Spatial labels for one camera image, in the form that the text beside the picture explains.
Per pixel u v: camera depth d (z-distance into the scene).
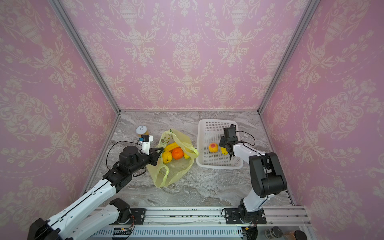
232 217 0.73
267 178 0.46
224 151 0.90
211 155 0.95
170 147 0.94
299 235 0.61
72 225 0.43
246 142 0.68
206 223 0.73
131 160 0.59
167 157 0.89
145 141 0.67
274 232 0.62
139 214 0.75
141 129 1.03
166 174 0.64
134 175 0.66
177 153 0.90
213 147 0.92
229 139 0.74
